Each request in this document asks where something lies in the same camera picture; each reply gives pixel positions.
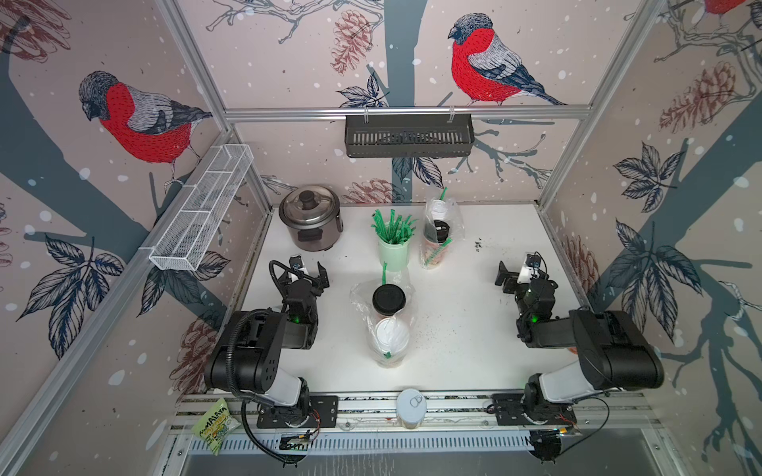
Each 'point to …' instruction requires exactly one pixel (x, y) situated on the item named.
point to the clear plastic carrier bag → (456, 223)
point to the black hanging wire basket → (409, 136)
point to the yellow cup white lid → (391, 338)
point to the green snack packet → (215, 423)
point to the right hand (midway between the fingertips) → (518, 261)
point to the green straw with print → (384, 273)
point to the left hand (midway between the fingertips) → (307, 260)
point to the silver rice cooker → (312, 214)
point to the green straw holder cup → (394, 238)
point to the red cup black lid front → (429, 246)
